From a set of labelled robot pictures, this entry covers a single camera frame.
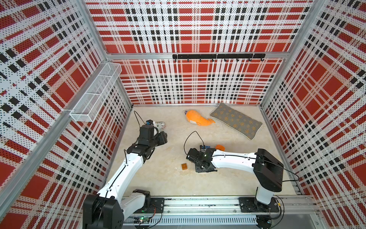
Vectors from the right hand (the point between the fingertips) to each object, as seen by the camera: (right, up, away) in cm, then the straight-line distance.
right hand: (203, 167), depth 84 cm
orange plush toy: (-5, +30, +20) cm, 37 cm away
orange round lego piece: (+12, +10, +10) cm, 19 cm away
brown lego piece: (-12, 0, +2) cm, 12 cm away
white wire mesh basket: (-76, +36, +9) cm, 85 cm away
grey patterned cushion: (+29, +26, +19) cm, 43 cm away
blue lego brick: (+3, +10, +9) cm, 14 cm away
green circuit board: (-31, -21, -15) cm, 41 cm away
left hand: (-23, +19, 0) cm, 30 cm away
